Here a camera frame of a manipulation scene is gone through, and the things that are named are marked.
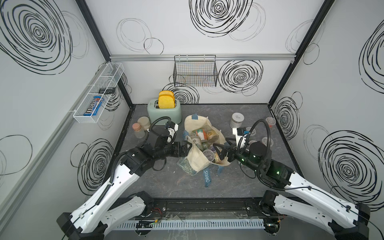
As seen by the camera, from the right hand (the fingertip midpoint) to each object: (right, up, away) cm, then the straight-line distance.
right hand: (220, 142), depth 66 cm
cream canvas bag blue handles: (-9, -9, +6) cm, 14 cm away
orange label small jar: (-1, -1, +27) cm, 27 cm away
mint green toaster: (-39, +14, +33) cm, 53 cm away
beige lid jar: (-46, +8, +36) cm, 59 cm away
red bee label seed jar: (+42, +9, +36) cm, 56 cm away
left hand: (-17, -1, +2) cm, 17 cm away
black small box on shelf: (-57, +26, +12) cm, 64 cm away
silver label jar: (+16, +9, +32) cm, 37 cm away
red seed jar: (+32, -4, +26) cm, 41 cm away
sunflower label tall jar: (-11, -1, +17) cm, 20 cm away
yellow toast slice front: (-30, +21, +29) cm, 47 cm away
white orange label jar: (-7, +1, +27) cm, 28 cm away
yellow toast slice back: (-30, +27, +30) cm, 50 cm away
